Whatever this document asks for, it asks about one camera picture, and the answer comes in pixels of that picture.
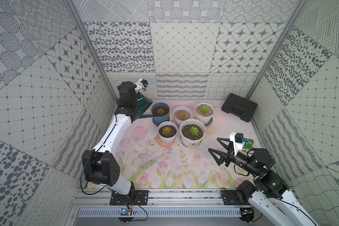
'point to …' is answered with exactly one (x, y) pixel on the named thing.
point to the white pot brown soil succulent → (204, 112)
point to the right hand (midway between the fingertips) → (212, 145)
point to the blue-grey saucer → (209, 122)
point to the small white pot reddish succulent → (181, 113)
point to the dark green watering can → (144, 102)
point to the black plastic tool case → (240, 106)
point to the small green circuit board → (125, 211)
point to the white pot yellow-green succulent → (167, 132)
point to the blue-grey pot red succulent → (160, 108)
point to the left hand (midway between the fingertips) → (117, 80)
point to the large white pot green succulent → (191, 131)
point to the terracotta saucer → (163, 144)
